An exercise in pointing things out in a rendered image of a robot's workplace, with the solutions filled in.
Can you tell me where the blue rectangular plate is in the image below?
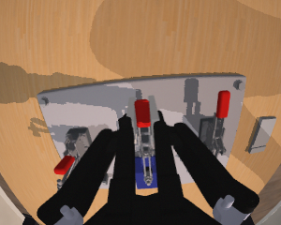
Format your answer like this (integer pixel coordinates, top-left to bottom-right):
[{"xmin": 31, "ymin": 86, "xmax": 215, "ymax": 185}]
[{"xmin": 135, "ymin": 153, "xmax": 157, "ymax": 189}]

